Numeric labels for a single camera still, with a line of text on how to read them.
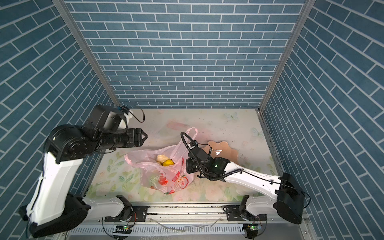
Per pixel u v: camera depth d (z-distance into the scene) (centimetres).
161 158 88
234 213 74
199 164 56
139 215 75
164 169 73
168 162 85
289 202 40
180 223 72
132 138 49
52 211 36
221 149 96
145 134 57
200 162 56
